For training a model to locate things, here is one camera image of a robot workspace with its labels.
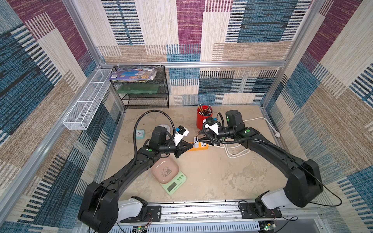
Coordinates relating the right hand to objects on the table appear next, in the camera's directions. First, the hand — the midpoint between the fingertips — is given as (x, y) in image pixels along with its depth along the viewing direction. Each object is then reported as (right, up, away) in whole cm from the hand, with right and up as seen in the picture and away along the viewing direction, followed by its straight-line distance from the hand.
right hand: (201, 136), depth 76 cm
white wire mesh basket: (-59, +10, -6) cm, 60 cm away
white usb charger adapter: (-2, -7, +15) cm, 17 cm away
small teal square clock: (-40, -1, +25) cm, 47 cm away
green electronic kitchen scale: (-15, -28, +5) cm, 32 cm away
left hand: (-5, -5, 0) cm, 7 cm away
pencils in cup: (0, +13, +19) cm, 23 cm away
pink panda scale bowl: (-20, -20, +9) cm, 30 cm away
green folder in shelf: (-40, +29, +22) cm, 55 cm away
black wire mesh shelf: (-25, +35, +17) cm, 46 cm away
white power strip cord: (+17, -9, +20) cm, 28 cm away
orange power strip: (+2, -8, +19) cm, 20 cm away
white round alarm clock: (-16, +5, -10) cm, 20 cm away
